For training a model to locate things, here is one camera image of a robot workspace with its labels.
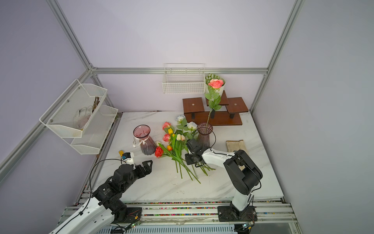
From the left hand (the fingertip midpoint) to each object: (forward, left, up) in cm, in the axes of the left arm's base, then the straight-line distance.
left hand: (146, 165), depth 80 cm
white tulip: (+23, -17, -4) cm, 28 cm away
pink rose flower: (+24, -7, -7) cm, 26 cm away
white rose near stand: (+41, -16, -5) cm, 44 cm away
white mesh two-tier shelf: (+17, +37, +1) cm, 41 cm away
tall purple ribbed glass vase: (+17, -33, +12) cm, 39 cm away
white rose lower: (+33, -26, -5) cm, 42 cm away
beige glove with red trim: (+20, -57, -11) cm, 61 cm away
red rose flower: (+12, -4, -6) cm, 14 cm away
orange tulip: (+15, -11, -7) cm, 20 cm away
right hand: (+9, -25, -10) cm, 28 cm away
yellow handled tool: (+13, +22, -9) cm, 27 cm away
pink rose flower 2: (+35, -6, -6) cm, 36 cm away
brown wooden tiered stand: (+44, -55, -4) cm, 71 cm away
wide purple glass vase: (+13, +2, +1) cm, 13 cm away
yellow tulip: (+29, -10, -5) cm, 31 cm away
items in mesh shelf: (+20, +35, +20) cm, 45 cm away
